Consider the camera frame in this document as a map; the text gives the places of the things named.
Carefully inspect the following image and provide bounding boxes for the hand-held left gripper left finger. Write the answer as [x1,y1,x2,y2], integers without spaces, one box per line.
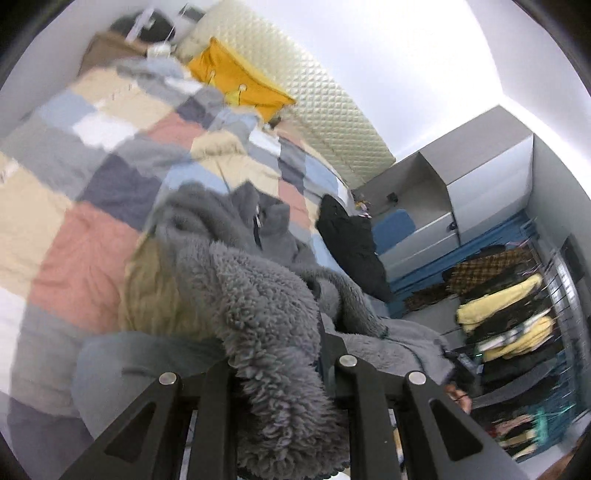
[60,357,236,480]

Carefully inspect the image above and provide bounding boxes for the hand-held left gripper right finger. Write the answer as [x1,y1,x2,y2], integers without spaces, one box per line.
[318,314,529,480]

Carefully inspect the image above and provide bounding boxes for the grey fleece jacket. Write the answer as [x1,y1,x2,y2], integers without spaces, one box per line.
[117,182,455,480]

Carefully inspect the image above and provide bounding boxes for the dark hanging clothes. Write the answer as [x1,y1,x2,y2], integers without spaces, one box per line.
[462,277,578,460]

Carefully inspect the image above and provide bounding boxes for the person's right hand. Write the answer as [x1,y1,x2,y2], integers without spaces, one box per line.
[445,385,472,415]

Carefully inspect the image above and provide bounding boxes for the yellow garment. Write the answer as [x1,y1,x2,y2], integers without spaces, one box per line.
[480,316,555,363]
[456,274,543,334]

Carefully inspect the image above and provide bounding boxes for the blue-grey garment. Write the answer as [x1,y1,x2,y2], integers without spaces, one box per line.
[7,330,232,480]

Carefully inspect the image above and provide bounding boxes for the brown checked coat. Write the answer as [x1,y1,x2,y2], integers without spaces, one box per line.
[406,247,536,310]

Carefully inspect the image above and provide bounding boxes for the black pants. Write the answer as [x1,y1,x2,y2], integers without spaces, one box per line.
[315,194,393,303]

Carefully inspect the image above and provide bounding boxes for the grey bedside cabinet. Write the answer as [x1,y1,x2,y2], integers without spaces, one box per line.
[353,105,536,282]

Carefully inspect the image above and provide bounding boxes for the patchwork blanket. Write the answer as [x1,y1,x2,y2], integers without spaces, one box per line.
[0,58,356,416]

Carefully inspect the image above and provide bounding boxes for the quilted cream headboard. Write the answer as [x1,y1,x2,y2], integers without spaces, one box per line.
[178,0,397,190]

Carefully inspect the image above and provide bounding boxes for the yellow pillow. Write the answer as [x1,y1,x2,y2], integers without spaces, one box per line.
[187,37,296,123]

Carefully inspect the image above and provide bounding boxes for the wooden nightstand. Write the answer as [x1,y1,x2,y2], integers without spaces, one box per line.
[76,31,153,77]

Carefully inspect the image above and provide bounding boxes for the black bag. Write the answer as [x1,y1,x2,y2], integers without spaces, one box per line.
[111,11,171,44]

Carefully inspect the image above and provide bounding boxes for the white wire clothes rack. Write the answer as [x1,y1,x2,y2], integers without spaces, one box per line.
[522,222,583,370]

